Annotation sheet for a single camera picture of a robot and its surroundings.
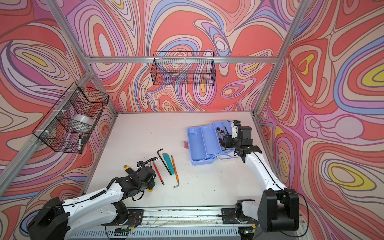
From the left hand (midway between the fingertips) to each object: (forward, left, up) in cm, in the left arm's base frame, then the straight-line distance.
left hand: (156, 179), depth 86 cm
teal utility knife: (+14, -5, +1) cm, 15 cm away
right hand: (+18, -43, +14) cm, 48 cm away
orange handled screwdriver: (+7, -11, 0) cm, 13 cm away
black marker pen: (+7, +33, +24) cm, 42 cm away
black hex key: (+12, -2, +1) cm, 12 cm away
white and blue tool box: (+19, -30, +8) cm, 37 cm away
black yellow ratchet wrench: (+25, -41, +11) cm, 49 cm away
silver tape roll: (+19, +33, +32) cm, 50 cm away
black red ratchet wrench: (+19, -39, +12) cm, 45 cm away
